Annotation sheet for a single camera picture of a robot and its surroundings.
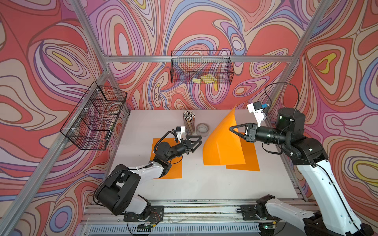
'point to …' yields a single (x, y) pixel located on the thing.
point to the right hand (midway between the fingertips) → (230, 134)
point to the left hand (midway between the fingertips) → (202, 144)
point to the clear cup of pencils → (189, 117)
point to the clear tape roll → (202, 129)
